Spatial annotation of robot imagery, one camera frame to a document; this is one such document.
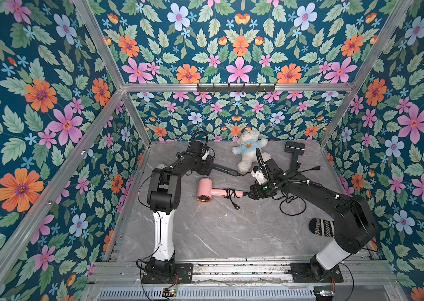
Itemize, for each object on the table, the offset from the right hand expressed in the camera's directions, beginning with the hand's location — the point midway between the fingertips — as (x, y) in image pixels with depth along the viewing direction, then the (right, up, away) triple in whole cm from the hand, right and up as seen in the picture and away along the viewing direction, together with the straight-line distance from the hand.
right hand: (257, 190), depth 88 cm
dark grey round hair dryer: (-26, +11, +7) cm, 29 cm away
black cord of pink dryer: (-12, -2, +5) cm, 14 cm away
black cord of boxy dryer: (+16, -5, +6) cm, 17 cm away
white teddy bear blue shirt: (-2, +24, +20) cm, 32 cm away
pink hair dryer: (-25, -1, +5) cm, 25 cm away
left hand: (-27, +12, +18) cm, 34 cm away
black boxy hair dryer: (+27, +21, +23) cm, 42 cm away
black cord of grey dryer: (-6, +6, +15) cm, 17 cm away
